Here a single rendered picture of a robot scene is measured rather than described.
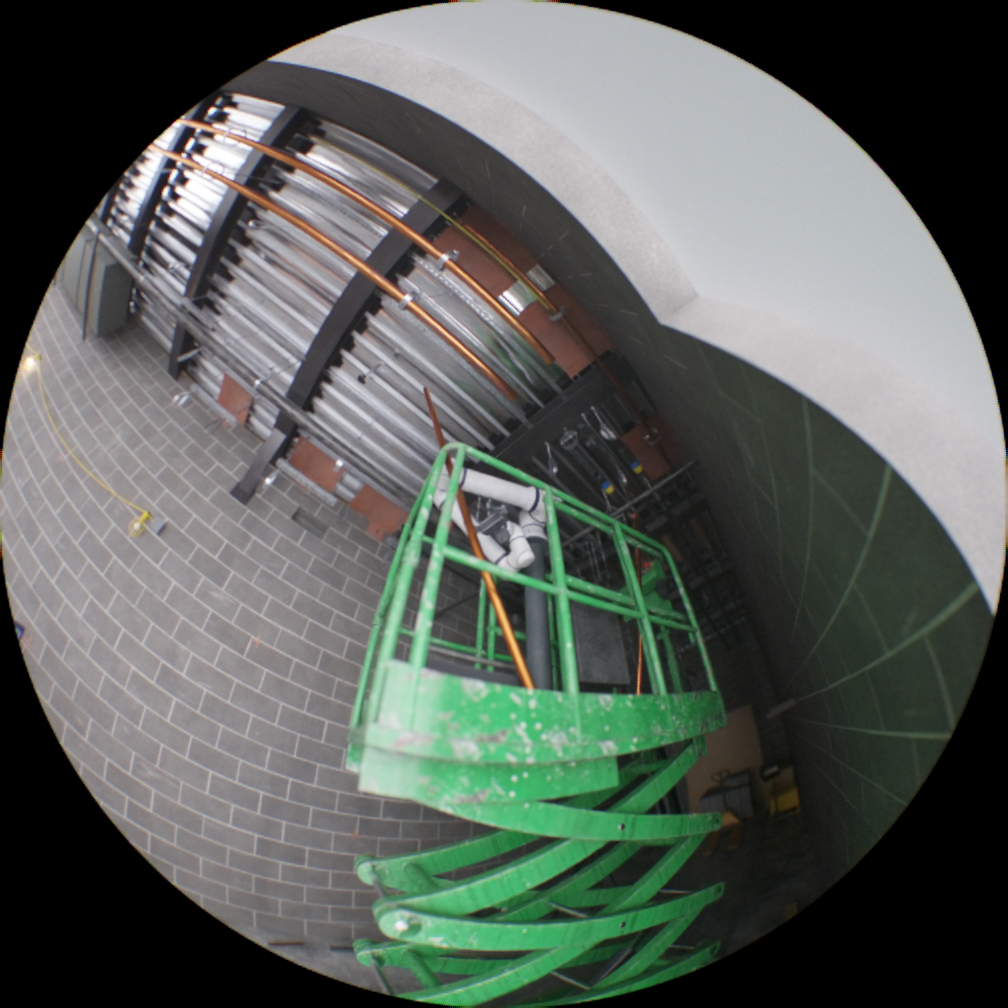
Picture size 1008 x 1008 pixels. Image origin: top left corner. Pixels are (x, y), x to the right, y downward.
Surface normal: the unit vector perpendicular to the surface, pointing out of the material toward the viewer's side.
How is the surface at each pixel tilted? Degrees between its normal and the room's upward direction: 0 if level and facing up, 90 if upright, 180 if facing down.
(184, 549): 90
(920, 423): 90
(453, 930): 90
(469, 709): 90
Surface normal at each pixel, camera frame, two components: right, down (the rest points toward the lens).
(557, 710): 0.50, -0.65
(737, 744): -0.69, -0.55
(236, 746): 0.72, -0.52
